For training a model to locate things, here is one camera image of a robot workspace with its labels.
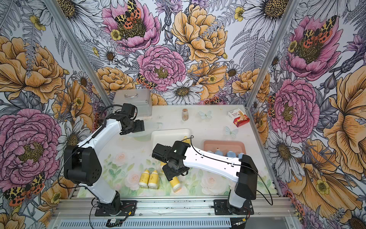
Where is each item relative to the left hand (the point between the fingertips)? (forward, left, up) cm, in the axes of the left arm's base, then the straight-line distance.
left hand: (136, 132), depth 90 cm
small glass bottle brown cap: (+22, -30, -8) cm, 38 cm away
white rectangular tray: (+5, -18, -13) cm, 23 cm away
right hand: (-28, -26, +3) cm, 38 cm away
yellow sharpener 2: (-28, -13, -5) cm, 31 cm away
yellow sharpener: (-27, -9, -4) cm, 28 cm away
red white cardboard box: (+18, -70, -8) cm, 73 cm away
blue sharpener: (-13, -63, -7) cm, 65 cm away
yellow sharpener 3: (-30, -25, -5) cm, 39 cm away
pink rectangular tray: (-4, -66, -11) cm, 67 cm away
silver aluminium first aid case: (+31, +3, +1) cm, 31 cm away
